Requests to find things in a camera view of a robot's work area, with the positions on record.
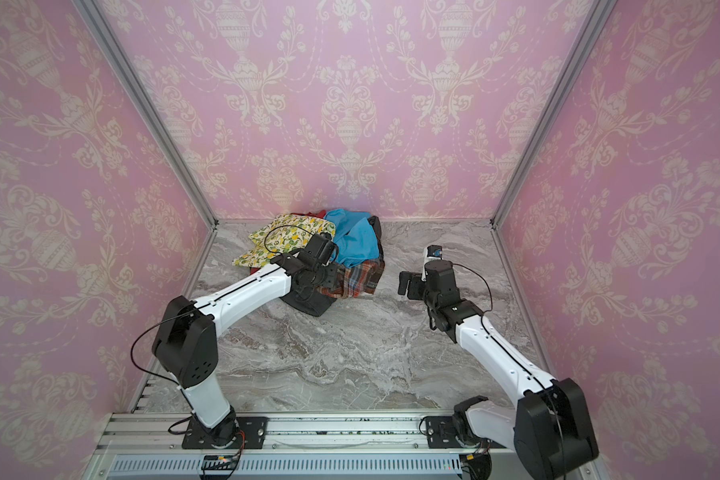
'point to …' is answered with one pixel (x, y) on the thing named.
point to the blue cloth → (356, 239)
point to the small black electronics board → (218, 462)
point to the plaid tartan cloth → (354, 281)
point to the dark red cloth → (319, 214)
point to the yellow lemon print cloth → (279, 234)
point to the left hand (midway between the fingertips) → (330, 274)
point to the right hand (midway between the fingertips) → (416, 274)
